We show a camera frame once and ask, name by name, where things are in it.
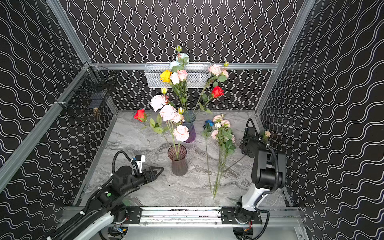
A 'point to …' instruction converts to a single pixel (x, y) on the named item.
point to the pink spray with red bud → (226, 139)
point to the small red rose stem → (141, 115)
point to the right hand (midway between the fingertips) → (249, 150)
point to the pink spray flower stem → (217, 187)
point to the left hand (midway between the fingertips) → (162, 172)
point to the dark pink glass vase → (177, 153)
